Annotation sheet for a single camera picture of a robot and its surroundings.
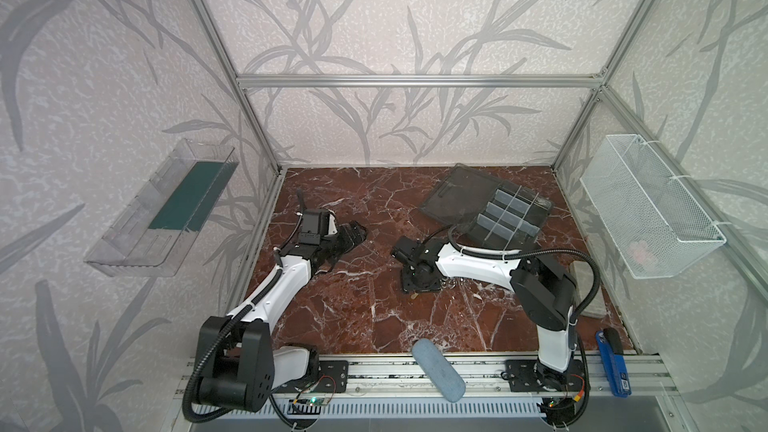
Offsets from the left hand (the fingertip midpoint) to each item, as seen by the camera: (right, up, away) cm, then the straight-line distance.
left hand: (363, 228), depth 86 cm
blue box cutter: (+64, -32, -13) cm, 73 cm away
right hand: (+14, -16, +3) cm, 21 cm away
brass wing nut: (+15, -20, +1) cm, 25 cm away
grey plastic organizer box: (+42, +4, +19) cm, 46 cm away
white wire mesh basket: (+66, +3, -23) cm, 70 cm away
